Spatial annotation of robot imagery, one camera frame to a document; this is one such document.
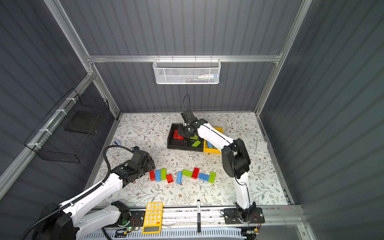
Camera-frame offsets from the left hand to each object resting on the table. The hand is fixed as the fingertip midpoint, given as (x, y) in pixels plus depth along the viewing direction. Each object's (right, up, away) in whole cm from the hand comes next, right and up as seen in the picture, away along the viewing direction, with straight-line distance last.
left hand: (150, 164), depth 84 cm
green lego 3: (+36, -8, +4) cm, 37 cm away
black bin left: (+11, +12, +21) cm, 27 cm away
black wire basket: (-39, +17, -14) cm, 45 cm away
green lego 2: (+20, -7, +5) cm, 22 cm away
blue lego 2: (+30, -8, +3) cm, 31 cm away
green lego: (+7, -6, +3) cm, 10 cm away
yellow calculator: (+5, -24, -12) cm, 27 cm away
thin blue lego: (+16, -9, +2) cm, 18 cm away
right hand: (+16, +19, +8) cm, 26 cm away
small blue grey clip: (-28, +11, +18) cm, 35 cm away
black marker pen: (+27, -24, -9) cm, 37 cm away
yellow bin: (+34, +6, +12) cm, 36 cm away
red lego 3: (+12, +14, +21) cm, 28 cm away
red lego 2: (+26, -7, +5) cm, 27 cm away
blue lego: (+4, -8, +3) cm, 9 cm away
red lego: (+1, -7, +2) cm, 7 cm away
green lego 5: (+26, +9, +18) cm, 33 cm away
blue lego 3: (+35, +9, +13) cm, 39 cm away
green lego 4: (+25, +14, +20) cm, 35 cm away
